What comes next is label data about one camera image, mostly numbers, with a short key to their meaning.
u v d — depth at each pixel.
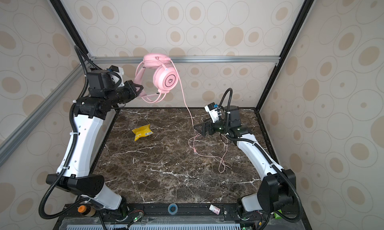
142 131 1.00
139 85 0.67
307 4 0.70
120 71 0.60
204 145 1.00
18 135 0.54
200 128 0.69
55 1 0.69
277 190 0.41
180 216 0.73
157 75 0.52
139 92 0.65
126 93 0.57
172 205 0.76
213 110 0.69
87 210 0.69
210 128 0.68
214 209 0.73
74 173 0.40
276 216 0.71
